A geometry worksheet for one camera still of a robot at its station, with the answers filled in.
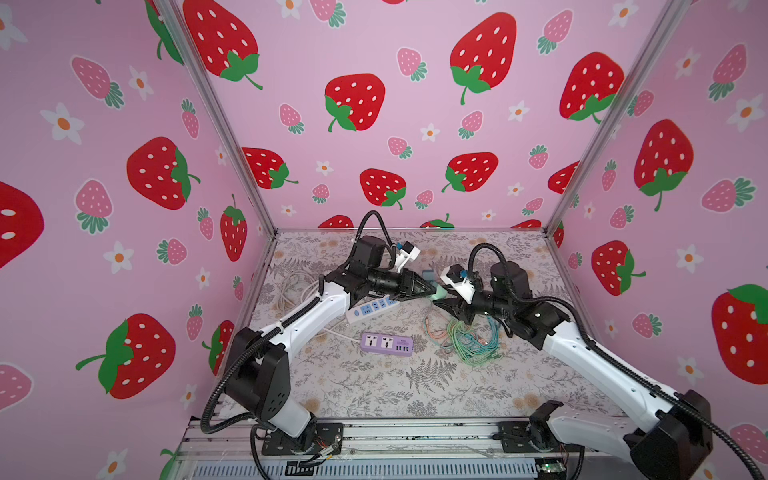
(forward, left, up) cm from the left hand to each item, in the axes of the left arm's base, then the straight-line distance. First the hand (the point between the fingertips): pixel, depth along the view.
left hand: (434, 293), depth 72 cm
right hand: (0, -1, -1) cm, 1 cm away
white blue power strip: (+9, +18, -22) cm, 30 cm away
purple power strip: (-3, +13, -23) cm, 26 cm away
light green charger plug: (0, -2, 0) cm, 2 cm away
